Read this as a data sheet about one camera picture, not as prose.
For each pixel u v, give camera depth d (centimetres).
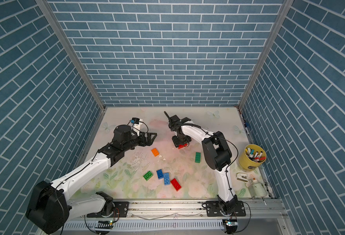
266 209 75
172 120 80
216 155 54
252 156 82
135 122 71
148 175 85
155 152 94
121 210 73
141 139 71
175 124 74
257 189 74
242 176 84
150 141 73
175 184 81
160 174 86
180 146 86
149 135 72
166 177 86
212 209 73
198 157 92
